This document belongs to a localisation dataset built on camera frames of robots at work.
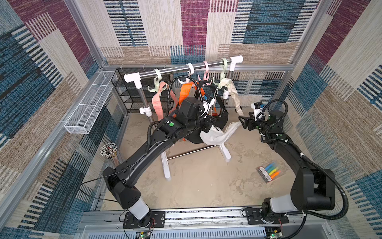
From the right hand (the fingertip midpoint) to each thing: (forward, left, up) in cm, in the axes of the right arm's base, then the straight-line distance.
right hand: (246, 116), depth 85 cm
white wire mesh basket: (+3, +98, -3) cm, 98 cm away
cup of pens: (-18, +73, -4) cm, 75 cm away
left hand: (-12, +21, +12) cm, 27 cm away
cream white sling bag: (-7, +18, -11) cm, 22 cm away
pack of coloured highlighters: (-24, -14, -22) cm, 35 cm away
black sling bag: (+2, +16, +4) cm, 17 cm away
